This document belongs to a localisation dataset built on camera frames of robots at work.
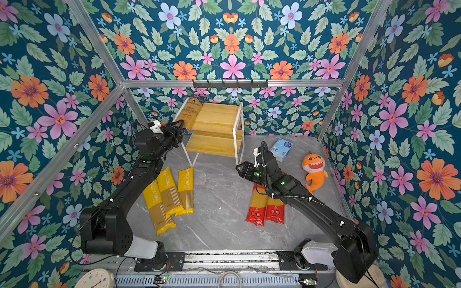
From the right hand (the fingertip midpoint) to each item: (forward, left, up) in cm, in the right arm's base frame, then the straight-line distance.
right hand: (238, 167), depth 75 cm
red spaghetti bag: (-10, -9, -23) cm, 26 cm away
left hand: (+15, +22, +16) cm, 31 cm away
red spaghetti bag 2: (-10, -17, -23) cm, 30 cm away
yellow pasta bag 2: (+6, +30, -22) cm, 38 cm away
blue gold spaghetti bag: (+24, +23, +11) cm, 35 cm away
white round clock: (-37, +55, -22) cm, 70 cm away
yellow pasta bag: (-2, +36, -22) cm, 42 cm away
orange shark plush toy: (+13, -41, -17) cm, 46 cm away
